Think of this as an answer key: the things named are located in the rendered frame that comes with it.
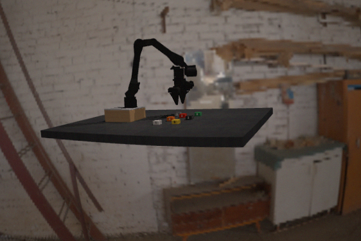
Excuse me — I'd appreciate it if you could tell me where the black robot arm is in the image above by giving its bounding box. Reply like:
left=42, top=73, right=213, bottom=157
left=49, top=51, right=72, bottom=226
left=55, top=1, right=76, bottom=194
left=124, top=38, right=197, bottom=108

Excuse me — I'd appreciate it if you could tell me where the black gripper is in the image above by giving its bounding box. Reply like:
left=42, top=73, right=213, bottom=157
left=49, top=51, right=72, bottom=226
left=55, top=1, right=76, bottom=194
left=168, top=77, right=190, bottom=105

